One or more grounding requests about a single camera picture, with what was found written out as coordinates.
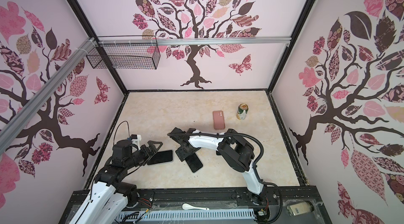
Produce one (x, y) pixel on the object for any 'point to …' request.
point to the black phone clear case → (193, 162)
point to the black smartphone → (218, 153)
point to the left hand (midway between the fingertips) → (159, 151)
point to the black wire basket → (140, 52)
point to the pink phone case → (219, 122)
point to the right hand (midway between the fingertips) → (186, 152)
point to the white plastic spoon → (188, 206)
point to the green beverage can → (242, 110)
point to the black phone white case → (162, 157)
